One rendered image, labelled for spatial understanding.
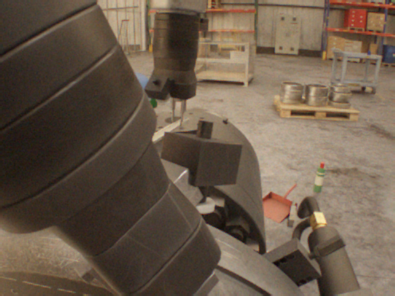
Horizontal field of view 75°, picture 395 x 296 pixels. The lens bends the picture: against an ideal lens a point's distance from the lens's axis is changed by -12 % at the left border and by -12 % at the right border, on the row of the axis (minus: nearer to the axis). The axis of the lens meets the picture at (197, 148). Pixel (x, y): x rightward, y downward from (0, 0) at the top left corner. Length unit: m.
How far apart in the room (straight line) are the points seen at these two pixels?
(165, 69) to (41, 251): 0.33
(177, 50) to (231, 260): 0.31
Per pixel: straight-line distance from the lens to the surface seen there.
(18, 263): 0.43
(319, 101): 4.54
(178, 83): 0.48
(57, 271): 0.39
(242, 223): 0.70
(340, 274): 0.58
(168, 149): 0.15
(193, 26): 0.47
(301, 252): 0.46
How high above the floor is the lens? 1.19
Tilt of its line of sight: 23 degrees down
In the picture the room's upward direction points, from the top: straight up
